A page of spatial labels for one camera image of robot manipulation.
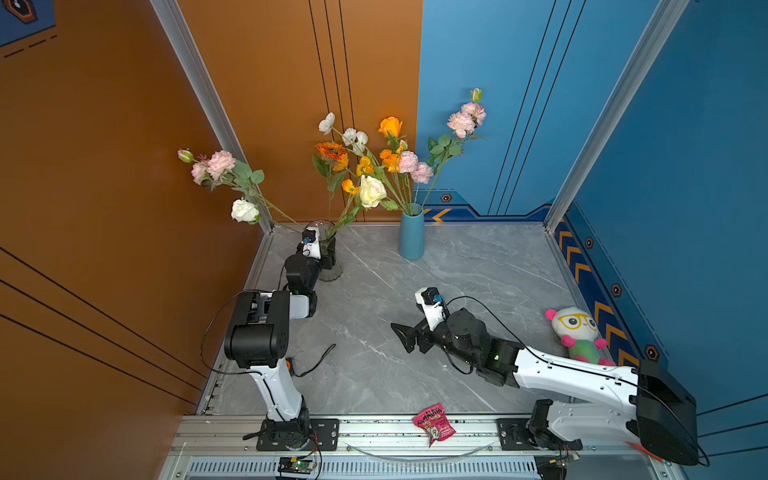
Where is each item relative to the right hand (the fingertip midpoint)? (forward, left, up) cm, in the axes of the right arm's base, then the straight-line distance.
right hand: (402, 316), depth 74 cm
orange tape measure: (-6, +32, -16) cm, 36 cm away
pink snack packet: (-19, -7, -19) cm, 28 cm away
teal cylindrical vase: (+34, -4, -5) cm, 35 cm away
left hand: (+29, +24, 0) cm, 38 cm away
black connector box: (-29, -35, -21) cm, 50 cm away
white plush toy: (+2, -51, -14) cm, 53 cm away
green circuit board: (-28, +27, -20) cm, 44 cm away
